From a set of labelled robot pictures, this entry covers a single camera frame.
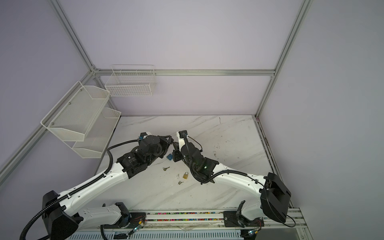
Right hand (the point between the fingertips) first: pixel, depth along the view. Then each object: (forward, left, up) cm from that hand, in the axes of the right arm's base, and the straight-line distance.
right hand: (171, 144), depth 73 cm
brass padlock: (-5, -6, -25) cm, 27 cm away
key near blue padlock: (-1, +8, -25) cm, 26 cm away
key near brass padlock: (-10, -3, -25) cm, 27 cm away
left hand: (+2, -1, +1) cm, 3 cm away
